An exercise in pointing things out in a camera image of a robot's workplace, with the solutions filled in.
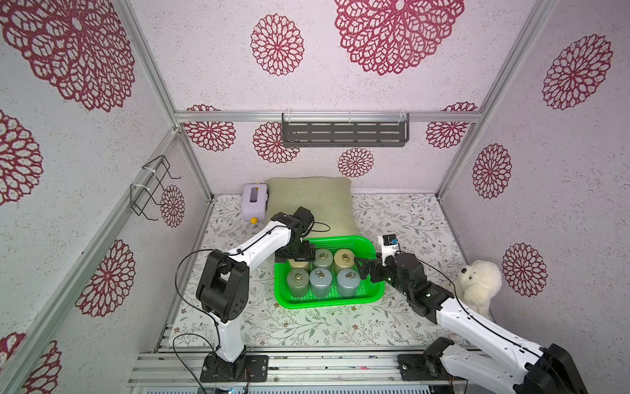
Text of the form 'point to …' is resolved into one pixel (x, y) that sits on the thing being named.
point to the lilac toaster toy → (254, 202)
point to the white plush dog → (477, 283)
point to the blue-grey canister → (321, 280)
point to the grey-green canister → (323, 258)
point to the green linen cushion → (328, 198)
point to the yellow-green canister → (298, 264)
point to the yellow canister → (344, 259)
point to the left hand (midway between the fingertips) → (298, 260)
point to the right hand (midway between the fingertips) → (364, 255)
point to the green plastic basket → (370, 295)
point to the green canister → (298, 280)
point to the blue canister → (348, 281)
